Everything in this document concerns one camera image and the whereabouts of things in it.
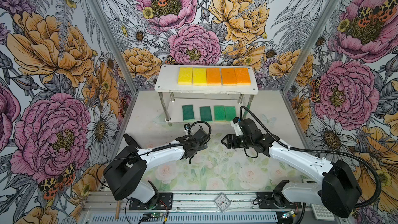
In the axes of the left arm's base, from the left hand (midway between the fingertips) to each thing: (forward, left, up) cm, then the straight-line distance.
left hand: (195, 146), depth 88 cm
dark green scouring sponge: (+20, -6, +4) cm, 21 cm away
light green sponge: (+20, -15, +4) cm, 26 cm away
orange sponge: (+22, -18, +31) cm, 42 cm away
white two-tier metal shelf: (+29, -1, +12) cm, 31 cm away
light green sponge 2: (+21, -22, +4) cm, 30 cm away
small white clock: (-26, -13, -2) cm, 29 cm away
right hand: (-2, -17, +6) cm, 19 cm away
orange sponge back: (+22, -10, +31) cm, 40 cm away
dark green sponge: (+21, +5, +3) cm, 22 cm away
